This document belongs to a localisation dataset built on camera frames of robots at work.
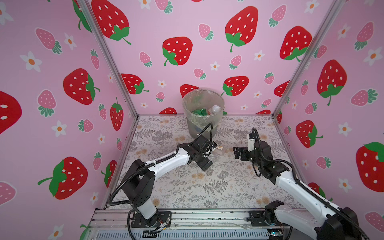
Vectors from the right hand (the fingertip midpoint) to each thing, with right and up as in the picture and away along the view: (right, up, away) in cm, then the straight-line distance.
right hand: (240, 147), depth 82 cm
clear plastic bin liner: (-20, +27, +20) cm, 39 cm away
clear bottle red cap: (-13, +23, +9) cm, 28 cm away
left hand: (-20, -7, +4) cm, 21 cm away
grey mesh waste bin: (-25, +11, +7) cm, 28 cm away
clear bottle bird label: (-10, -2, +13) cm, 17 cm away
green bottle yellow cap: (-21, +21, +10) cm, 31 cm away
